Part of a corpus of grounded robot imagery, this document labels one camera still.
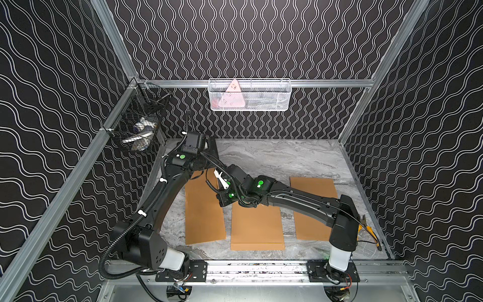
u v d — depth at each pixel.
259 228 0.86
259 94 1.02
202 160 0.55
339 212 0.45
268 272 0.76
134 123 0.92
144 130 0.86
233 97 0.90
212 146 1.10
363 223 0.86
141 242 0.40
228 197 0.65
